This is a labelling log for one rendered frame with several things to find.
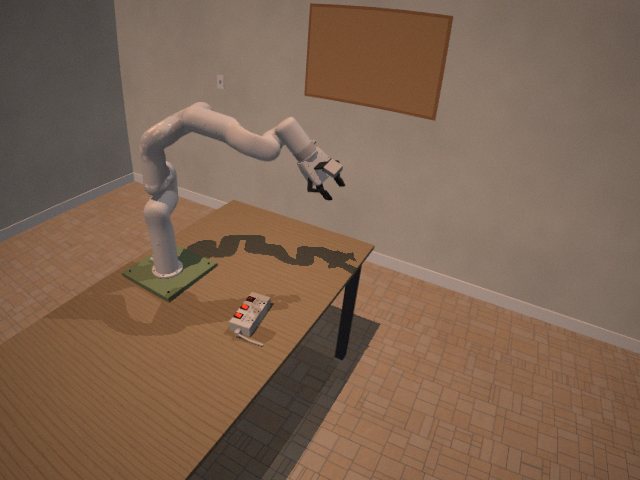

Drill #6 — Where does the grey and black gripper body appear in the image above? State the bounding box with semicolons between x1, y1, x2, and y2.
297;147;330;186

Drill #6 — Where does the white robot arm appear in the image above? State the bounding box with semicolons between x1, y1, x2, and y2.
140;102;316;279

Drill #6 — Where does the grey power strip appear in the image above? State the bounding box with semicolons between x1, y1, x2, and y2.
229;292;271;346

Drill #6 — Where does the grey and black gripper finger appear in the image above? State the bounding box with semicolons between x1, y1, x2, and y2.
334;173;345;187
307;178;333;200

